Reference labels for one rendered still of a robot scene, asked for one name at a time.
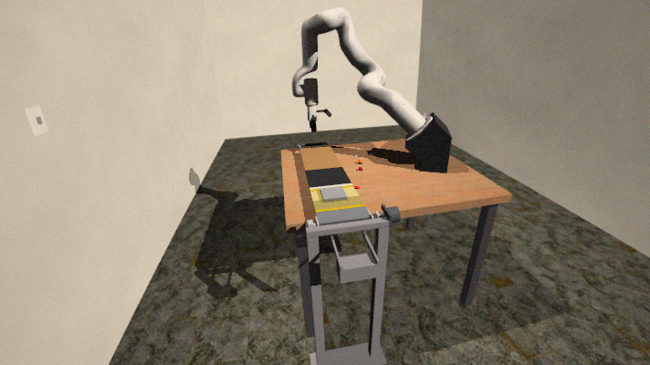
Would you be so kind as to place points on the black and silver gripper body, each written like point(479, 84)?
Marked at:
point(312, 111)

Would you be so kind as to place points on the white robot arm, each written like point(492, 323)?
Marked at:
point(370, 87)

